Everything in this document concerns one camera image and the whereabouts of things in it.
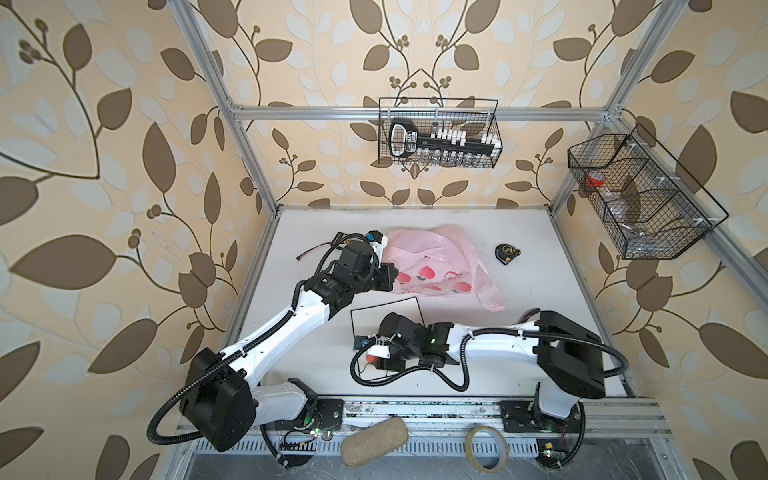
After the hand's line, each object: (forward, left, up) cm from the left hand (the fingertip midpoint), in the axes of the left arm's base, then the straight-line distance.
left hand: (402, 270), depth 77 cm
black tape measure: (+21, -37, -19) cm, 47 cm away
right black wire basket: (+13, -61, +13) cm, 64 cm away
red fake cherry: (-18, +7, -16) cm, 25 cm away
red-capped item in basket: (+29, -57, +9) cm, 65 cm away
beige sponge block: (-36, +6, -17) cm, 41 cm away
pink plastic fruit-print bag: (+12, -11, -13) cm, 21 cm away
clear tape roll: (-38, -24, -18) cm, 48 cm away
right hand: (-16, +7, -16) cm, 23 cm away
